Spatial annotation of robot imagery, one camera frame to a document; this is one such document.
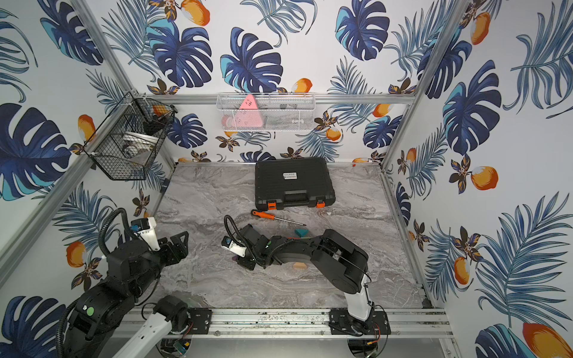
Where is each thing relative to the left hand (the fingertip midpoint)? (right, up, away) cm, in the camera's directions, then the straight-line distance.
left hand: (177, 233), depth 65 cm
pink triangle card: (+17, +43, +25) cm, 52 cm away
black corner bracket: (-29, +16, +48) cm, 58 cm away
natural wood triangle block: (+37, -17, +21) cm, 46 cm away
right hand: (+14, -12, +22) cm, 29 cm away
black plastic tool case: (+35, +16, +42) cm, 57 cm away
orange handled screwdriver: (+25, +1, +35) cm, 42 cm away
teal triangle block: (+39, -6, +29) cm, 49 cm away
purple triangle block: (+14, -11, +11) cm, 21 cm away
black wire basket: (-23, +31, +13) cm, 41 cm away
